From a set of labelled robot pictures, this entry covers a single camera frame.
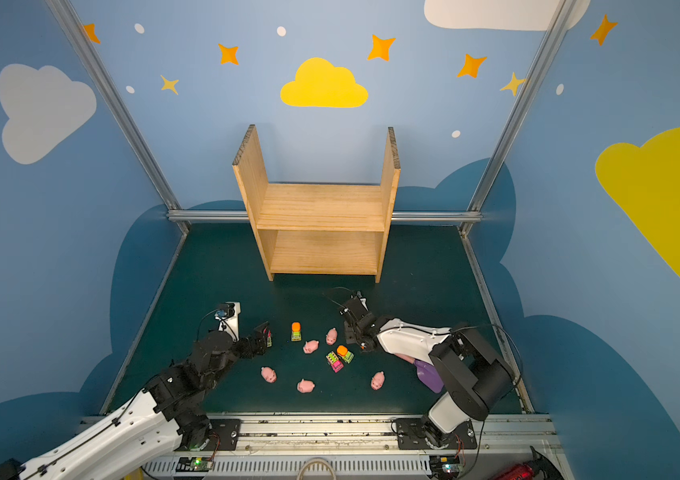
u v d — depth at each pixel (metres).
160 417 0.52
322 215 0.88
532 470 0.68
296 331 0.91
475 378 0.45
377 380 0.82
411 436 0.74
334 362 0.84
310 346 0.88
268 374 0.82
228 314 0.66
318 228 0.84
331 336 0.90
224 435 0.75
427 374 0.84
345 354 0.86
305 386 0.80
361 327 0.71
